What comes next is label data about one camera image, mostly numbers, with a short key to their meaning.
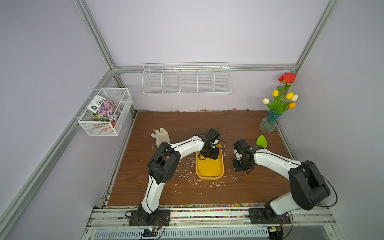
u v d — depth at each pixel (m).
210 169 0.89
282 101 0.93
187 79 0.98
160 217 0.74
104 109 0.74
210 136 0.76
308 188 0.44
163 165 0.52
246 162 0.66
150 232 0.72
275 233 0.72
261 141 1.03
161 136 1.05
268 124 1.02
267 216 0.67
